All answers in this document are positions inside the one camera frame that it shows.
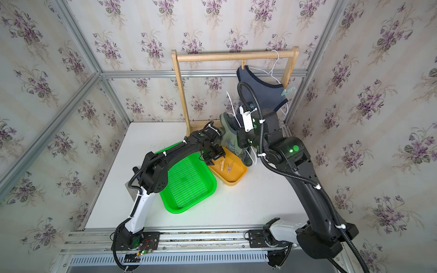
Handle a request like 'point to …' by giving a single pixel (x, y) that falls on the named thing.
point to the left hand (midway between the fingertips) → (223, 158)
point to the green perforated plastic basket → (189, 182)
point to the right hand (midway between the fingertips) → (244, 129)
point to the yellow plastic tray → (238, 173)
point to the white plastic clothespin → (229, 168)
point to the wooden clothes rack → (192, 125)
